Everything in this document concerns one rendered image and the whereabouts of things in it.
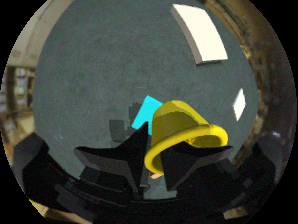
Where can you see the brown rectangular block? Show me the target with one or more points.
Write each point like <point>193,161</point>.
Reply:
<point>152,174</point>

